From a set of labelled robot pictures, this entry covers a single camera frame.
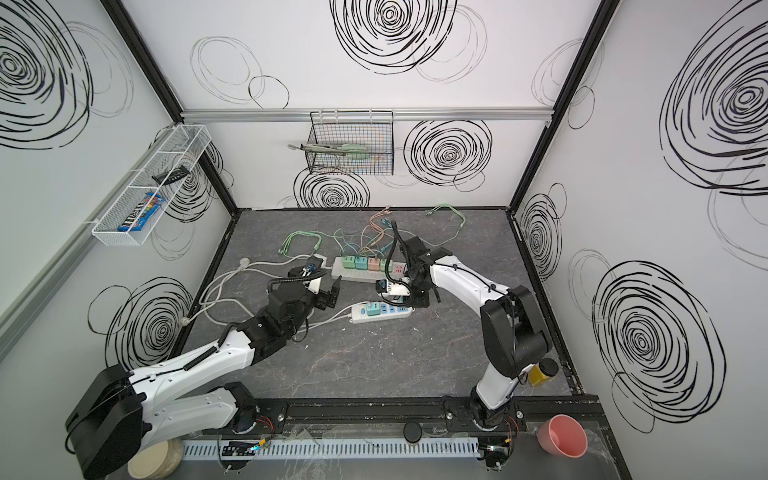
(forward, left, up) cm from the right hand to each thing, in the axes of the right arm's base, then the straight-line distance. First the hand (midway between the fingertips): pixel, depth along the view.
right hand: (409, 292), depth 89 cm
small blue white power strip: (-5, +15, -3) cm, 16 cm away
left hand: (-1, +23, +12) cm, 26 cm away
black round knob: (-36, +1, +4) cm, 36 cm away
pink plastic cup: (-35, -36, -5) cm, 50 cm away
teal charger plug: (-5, +11, -1) cm, 12 cm away
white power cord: (-5, +65, -5) cm, 66 cm away
